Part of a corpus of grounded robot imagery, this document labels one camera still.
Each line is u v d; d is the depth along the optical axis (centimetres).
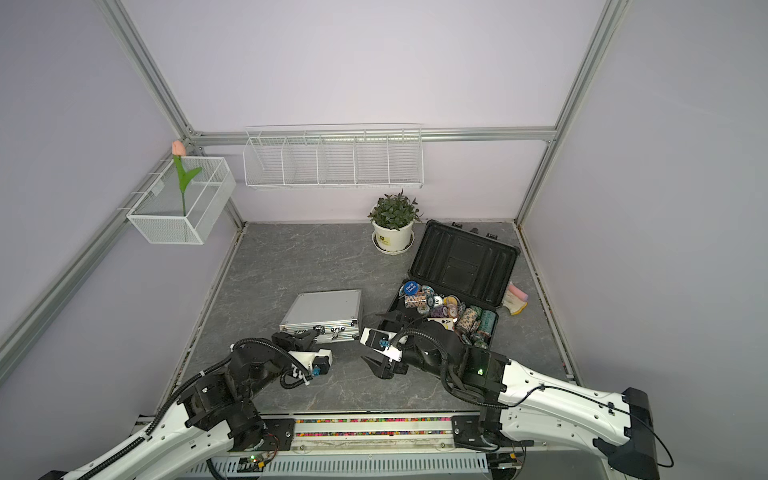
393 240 107
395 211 99
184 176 85
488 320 87
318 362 62
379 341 52
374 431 75
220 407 52
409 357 56
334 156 99
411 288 94
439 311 89
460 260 97
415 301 91
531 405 47
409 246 112
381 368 58
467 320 87
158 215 71
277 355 56
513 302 96
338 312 82
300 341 67
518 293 97
